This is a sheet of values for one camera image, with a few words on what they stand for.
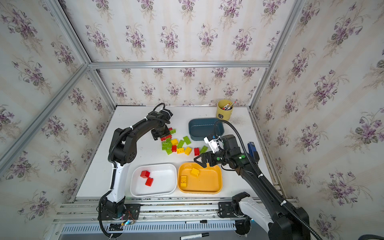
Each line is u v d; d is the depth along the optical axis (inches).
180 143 38.7
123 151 22.6
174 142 38.5
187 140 39.8
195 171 33.1
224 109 40.7
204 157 25.7
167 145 37.6
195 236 26.1
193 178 33.0
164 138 39.6
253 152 36.5
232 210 28.6
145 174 32.3
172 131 40.9
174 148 37.6
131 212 28.6
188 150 37.4
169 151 37.1
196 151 36.4
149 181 32.3
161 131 33.8
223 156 25.3
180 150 36.7
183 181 32.8
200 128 43.1
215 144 27.1
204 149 37.6
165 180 32.7
